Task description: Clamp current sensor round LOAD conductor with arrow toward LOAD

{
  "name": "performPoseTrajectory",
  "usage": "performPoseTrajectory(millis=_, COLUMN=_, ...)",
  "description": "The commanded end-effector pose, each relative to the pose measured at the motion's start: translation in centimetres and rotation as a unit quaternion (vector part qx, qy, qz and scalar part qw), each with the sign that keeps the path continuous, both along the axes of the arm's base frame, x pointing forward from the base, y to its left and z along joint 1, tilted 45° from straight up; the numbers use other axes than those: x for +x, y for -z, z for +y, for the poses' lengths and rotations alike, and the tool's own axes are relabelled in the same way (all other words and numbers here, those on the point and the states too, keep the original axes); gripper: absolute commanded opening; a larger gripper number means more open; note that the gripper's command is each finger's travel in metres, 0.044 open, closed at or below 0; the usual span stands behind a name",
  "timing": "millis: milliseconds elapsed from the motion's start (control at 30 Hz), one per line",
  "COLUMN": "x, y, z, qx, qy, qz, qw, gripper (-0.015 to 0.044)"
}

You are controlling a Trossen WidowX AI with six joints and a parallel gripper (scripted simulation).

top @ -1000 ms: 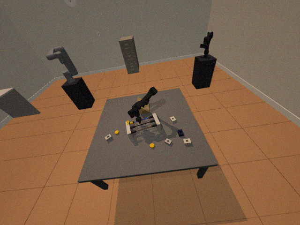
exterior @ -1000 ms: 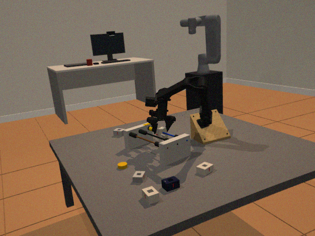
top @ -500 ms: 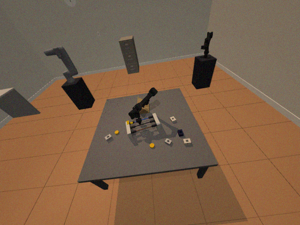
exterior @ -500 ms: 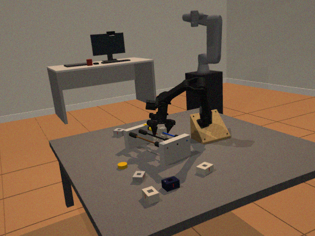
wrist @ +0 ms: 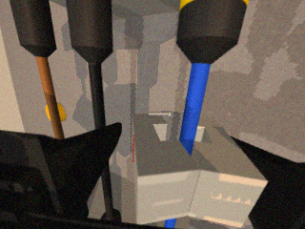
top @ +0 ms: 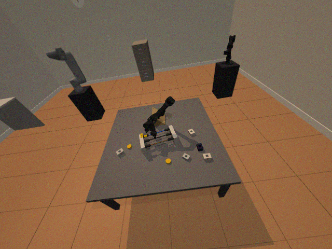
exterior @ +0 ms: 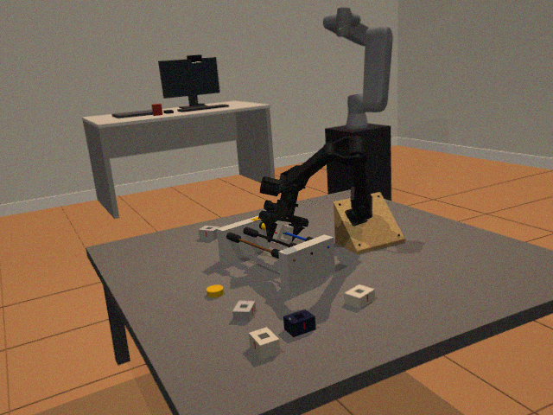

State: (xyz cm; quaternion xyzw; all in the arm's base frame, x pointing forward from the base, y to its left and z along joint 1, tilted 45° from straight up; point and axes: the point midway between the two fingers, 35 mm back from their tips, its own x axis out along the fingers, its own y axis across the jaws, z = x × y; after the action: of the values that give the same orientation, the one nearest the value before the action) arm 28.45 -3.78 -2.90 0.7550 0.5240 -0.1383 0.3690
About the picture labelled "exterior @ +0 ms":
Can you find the yellow round disc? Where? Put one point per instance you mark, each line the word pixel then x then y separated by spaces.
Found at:
pixel 214 291

